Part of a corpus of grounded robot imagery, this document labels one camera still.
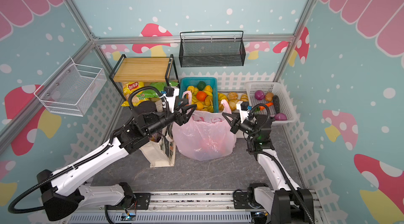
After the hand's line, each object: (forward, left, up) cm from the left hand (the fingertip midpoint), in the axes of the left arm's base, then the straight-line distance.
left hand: (192, 106), depth 64 cm
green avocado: (+43, -1, -28) cm, 51 cm away
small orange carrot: (+30, -48, -34) cm, 67 cm away
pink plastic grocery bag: (-2, -5, -21) cm, 22 cm away
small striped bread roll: (+36, -32, -33) cm, 59 cm away
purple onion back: (+37, -43, -32) cm, 65 cm away
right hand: (+3, -13, -9) cm, 17 cm away
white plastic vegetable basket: (+41, -55, -29) cm, 75 cm away
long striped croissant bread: (+3, -17, -1) cm, 17 cm away
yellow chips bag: (+25, +41, -14) cm, 50 cm away
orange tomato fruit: (+32, -2, -28) cm, 42 cm away
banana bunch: (+27, -6, -31) cm, 42 cm away
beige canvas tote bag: (-10, +17, -27) cm, 34 cm away
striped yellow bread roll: (+36, -16, -33) cm, 51 cm away
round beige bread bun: (+37, -24, -32) cm, 54 cm away
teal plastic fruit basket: (+46, +11, -28) cm, 54 cm away
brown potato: (+37, -50, -32) cm, 70 cm away
